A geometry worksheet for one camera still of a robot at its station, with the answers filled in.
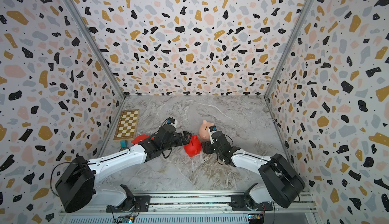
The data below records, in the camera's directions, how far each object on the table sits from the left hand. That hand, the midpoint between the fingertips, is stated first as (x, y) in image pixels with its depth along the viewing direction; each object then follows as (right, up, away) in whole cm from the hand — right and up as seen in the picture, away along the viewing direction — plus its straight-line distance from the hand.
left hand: (189, 136), depth 83 cm
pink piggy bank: (+8, +1, +9) cm, 12 cm away
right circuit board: (+33, -37, -12) cm, 51 cm away
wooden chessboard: (-43, +3, +17) cm, 47 cm away
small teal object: (-42, -6, +10) cm, 43 cm away
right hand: (+9, -6, +6) cm, 12 cm away
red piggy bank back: (+2, -7, +2) cm, 8 cm away
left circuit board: (-28, -37, -13) cm, 48 cm away
